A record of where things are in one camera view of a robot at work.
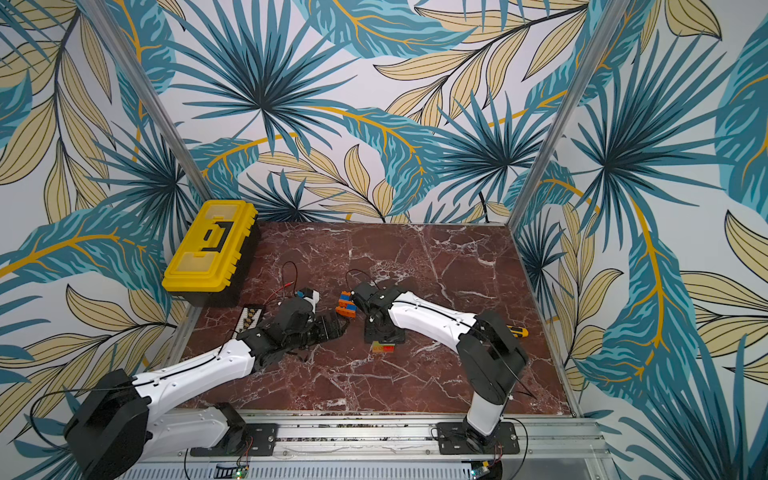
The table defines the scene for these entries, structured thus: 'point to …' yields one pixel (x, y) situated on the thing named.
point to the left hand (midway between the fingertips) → (338, 329)
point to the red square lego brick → (389, 348)
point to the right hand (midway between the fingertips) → (379, 337)
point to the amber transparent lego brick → (377, 347)
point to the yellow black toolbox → (211, 266)
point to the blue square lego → (345, 297)
